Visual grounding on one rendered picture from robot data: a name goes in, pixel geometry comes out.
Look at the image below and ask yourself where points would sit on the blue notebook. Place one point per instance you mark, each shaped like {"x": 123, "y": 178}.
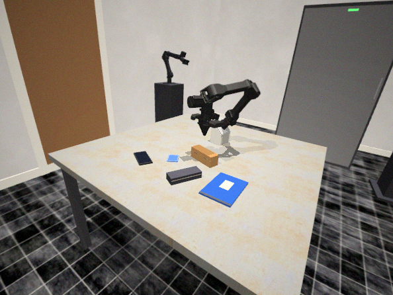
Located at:
{"x": 224, "y": 189}

